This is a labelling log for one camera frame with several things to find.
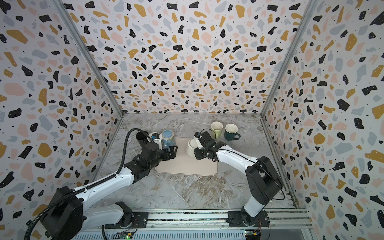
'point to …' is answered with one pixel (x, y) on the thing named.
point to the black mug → (142, 139)
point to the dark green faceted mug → (230, 130)
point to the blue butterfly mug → (168, 138)
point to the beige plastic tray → (184, 164)
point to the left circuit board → (123, 235)
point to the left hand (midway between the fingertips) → (172, 147)
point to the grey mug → (157, 135)
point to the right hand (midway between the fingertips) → (197, 152)
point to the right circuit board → (252, 235)
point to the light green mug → (217, 127)
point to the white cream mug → (192, 144)
